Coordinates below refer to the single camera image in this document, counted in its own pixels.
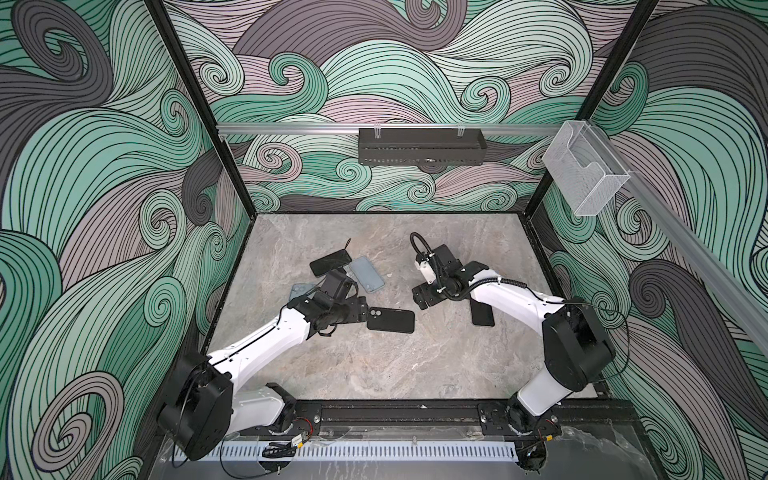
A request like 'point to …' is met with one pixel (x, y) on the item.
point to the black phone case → (391, 320)
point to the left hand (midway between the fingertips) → (358, 307)
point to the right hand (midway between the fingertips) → (428, 292)
